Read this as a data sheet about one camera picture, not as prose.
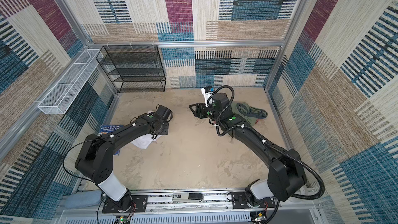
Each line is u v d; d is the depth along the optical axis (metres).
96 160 0.46
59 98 0.71
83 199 0.73
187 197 0.72
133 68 1.09
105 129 0.96
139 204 0.73
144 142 0.91
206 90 0.70
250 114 1.04
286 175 0.41
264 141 0.47
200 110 0.69
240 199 0.74
